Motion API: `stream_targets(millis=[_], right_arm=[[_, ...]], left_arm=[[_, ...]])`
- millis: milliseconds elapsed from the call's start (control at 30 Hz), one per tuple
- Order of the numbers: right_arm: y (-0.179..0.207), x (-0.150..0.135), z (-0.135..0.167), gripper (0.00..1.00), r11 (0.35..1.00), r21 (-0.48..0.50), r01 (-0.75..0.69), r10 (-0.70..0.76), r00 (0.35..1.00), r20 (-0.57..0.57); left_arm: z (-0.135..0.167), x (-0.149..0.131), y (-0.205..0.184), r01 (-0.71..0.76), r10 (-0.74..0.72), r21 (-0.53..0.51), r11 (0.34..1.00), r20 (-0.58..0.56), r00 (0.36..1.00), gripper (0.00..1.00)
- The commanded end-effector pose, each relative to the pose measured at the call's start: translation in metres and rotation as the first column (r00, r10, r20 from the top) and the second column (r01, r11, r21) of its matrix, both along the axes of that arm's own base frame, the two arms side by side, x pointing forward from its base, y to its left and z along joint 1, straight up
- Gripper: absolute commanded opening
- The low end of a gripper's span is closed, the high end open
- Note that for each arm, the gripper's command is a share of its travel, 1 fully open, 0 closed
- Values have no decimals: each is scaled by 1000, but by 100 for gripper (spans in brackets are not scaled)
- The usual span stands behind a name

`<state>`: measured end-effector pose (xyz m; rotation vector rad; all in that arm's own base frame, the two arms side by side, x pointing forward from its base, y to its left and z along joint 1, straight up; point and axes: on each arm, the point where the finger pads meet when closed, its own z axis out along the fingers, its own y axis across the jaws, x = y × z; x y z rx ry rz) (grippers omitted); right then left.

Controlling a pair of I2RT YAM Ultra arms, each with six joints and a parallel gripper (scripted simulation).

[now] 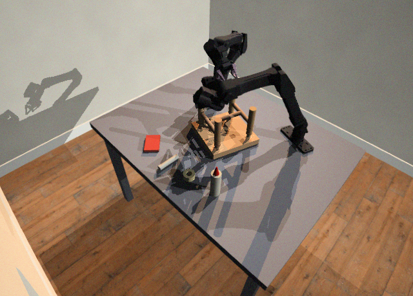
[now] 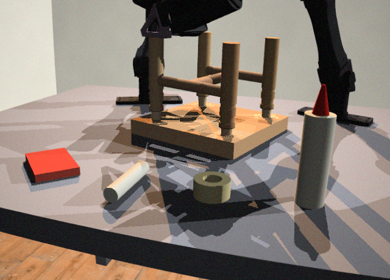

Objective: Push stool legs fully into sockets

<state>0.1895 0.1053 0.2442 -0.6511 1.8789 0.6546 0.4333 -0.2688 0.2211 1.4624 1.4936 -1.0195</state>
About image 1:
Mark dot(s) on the white glue bottle with red cap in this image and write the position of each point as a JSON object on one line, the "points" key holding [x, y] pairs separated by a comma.
{"points": [[215, 182]]}

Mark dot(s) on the cream cylinder with dark end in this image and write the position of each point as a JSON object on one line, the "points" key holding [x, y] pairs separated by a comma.
{"points": [[169, 161]]}

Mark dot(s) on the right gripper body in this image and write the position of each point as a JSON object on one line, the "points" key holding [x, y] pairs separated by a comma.
{"points": [[223, 67]]}

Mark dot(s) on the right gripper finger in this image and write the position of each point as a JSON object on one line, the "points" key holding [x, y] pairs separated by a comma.
{"points": [[233, 71], [218, 75]]}

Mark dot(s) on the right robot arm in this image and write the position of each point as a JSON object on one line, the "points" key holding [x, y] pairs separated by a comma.
{"points": [[217, 48]]}

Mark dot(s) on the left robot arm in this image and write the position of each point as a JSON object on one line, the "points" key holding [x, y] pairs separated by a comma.
{"points": [[230, 89]]}

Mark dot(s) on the beige roll of masking tape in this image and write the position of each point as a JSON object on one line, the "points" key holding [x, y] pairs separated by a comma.
{"points": [[189, 172]]}

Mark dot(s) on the flat red block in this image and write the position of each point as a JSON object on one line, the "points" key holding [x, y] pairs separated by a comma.
{"points": [[152, 143]]}

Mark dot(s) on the brown wooden stool legs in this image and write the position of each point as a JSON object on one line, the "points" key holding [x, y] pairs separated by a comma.
{"points": [[216, 128]]}

